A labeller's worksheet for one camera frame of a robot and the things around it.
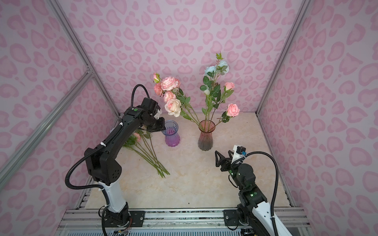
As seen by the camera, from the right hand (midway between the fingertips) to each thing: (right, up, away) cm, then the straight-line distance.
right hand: (221, 152), depth 76 cm
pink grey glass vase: (-7, +5, +16) cm, 19 cm away
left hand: (-30, +13, +9) cm, 34 cm away
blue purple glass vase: (-29, +5, +27) cm, 40 cm away
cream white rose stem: (-51, +2, +27) cm, 58 cm away
